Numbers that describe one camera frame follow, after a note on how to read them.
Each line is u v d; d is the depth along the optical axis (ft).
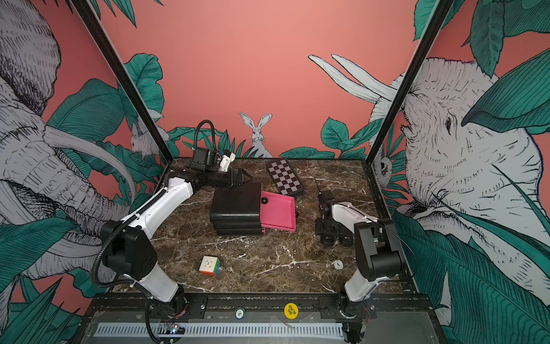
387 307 2.50
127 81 2.90
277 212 3.04
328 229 2.63
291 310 2.40
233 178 2.40
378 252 1.54
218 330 2.30
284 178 3.55
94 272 1.31
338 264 2.76
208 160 2.20
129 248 1.46
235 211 2.64
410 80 2.84
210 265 2.56
